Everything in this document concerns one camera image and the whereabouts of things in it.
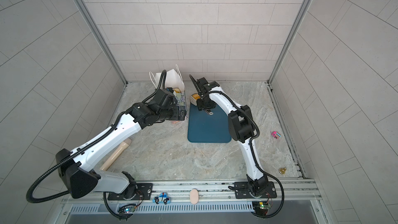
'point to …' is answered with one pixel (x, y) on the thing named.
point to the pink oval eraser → (194, 196)
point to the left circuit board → (127, 208)
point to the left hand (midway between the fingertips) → (183, 110)
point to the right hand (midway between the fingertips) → (202, 108)
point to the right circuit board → (261, 208)
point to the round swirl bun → (196, 96)
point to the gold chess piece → (282, 170)
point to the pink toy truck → (276, 135)
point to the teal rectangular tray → (209, 125)
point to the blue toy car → (162, 198)
